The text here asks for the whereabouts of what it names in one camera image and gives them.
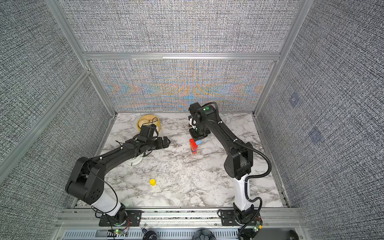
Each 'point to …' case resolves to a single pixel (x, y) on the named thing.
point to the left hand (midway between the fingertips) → (164, 142)
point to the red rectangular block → (193, 146)
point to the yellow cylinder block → (152, 182)
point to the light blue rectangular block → (198, 142)
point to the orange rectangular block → (194, 152)
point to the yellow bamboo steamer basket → (148, 119)
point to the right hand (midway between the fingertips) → (198, 137)
